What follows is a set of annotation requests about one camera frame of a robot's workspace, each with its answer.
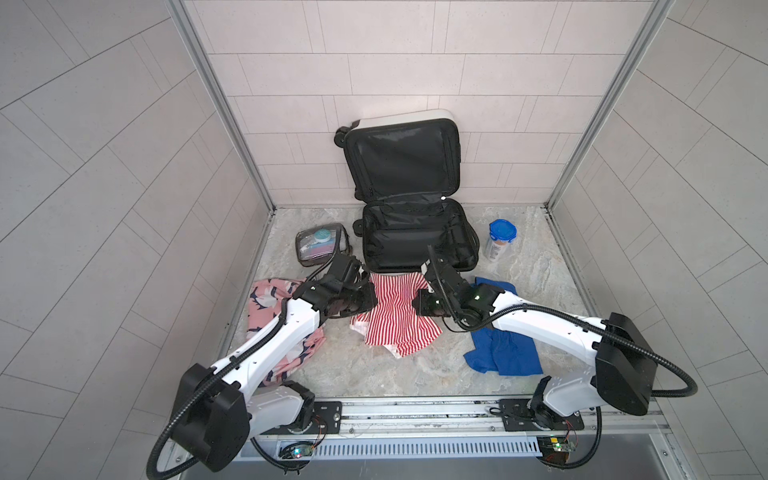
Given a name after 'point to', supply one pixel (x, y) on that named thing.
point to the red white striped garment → (394, 323)
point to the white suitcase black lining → (405, 171)
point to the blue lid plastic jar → (501, 233)
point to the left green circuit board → (296, 450)
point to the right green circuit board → (554, 449)
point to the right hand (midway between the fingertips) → (408, 307)
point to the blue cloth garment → (499, 351)
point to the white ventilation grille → (415, 447)
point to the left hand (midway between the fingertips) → (386, 296)
